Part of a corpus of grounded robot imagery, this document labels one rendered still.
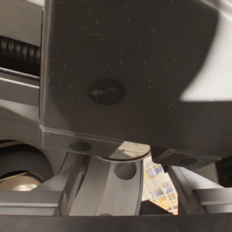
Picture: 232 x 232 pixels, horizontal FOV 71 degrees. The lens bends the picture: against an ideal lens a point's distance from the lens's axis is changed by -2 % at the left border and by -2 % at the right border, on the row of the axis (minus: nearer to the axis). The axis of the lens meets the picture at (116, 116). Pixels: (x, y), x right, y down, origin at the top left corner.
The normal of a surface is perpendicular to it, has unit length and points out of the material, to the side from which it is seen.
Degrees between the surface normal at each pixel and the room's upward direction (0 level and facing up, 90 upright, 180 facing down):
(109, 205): 90
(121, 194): 90
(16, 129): 27
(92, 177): 90
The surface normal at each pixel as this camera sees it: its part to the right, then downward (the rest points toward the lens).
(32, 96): 0.00, 0.82
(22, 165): 0.38, -0.33
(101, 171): 0.36, -0.54
